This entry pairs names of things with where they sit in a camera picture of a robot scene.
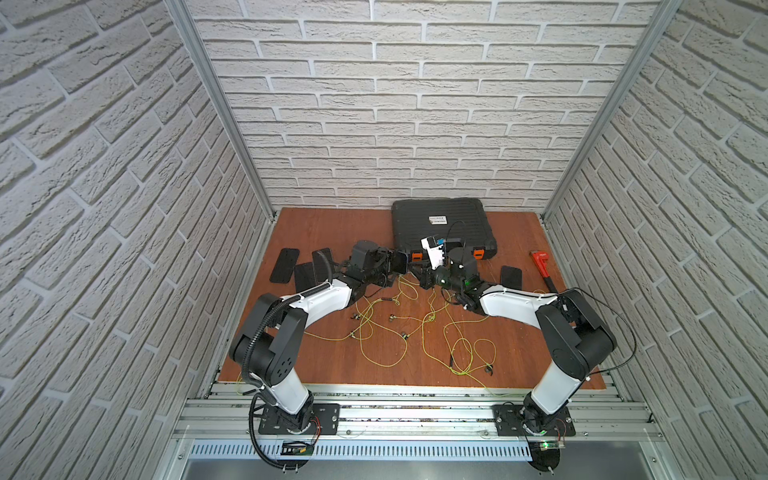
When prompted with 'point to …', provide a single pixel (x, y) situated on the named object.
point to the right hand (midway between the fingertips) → (411, 265)
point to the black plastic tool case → (461, 221)
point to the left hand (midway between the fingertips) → (408, 252)
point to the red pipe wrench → (541, 260)
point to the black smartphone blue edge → (511, 277)
